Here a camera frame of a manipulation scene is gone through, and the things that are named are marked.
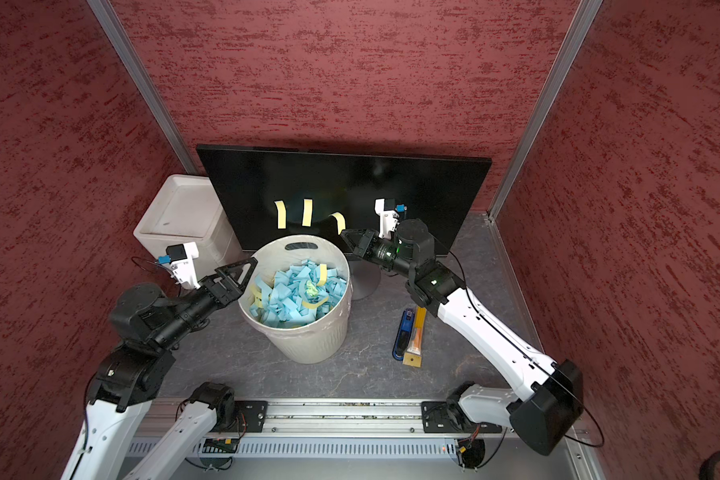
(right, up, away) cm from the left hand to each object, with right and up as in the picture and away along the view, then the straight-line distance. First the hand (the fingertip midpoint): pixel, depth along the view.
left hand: (250, 272), depth 61 cm
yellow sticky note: (+12, -9, +9) cm, 17 cm away
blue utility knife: (+36, -22, +25) cm, 49 cm away
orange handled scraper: (+38, -26, +22) cm, 51 cm away
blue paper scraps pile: (+8, -7, +10) cm, 14 cm away
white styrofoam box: (-30, +16, +27) cm, 43 cm away
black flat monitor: (-12, +21, +30) cm, 39 cm away
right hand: (+18, +6, +4) cm, 19 cm away
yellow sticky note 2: (+13, -2, +14) cm, 20 cm away
